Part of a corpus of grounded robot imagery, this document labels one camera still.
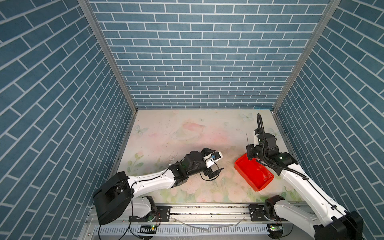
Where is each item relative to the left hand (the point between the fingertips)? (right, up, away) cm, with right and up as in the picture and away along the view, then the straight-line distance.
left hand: (218, 159), depth 76 cm
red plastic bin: (+22, -10, +8) cm, 25 cm away
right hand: (+16, +6, +5) cm, 18 cm away
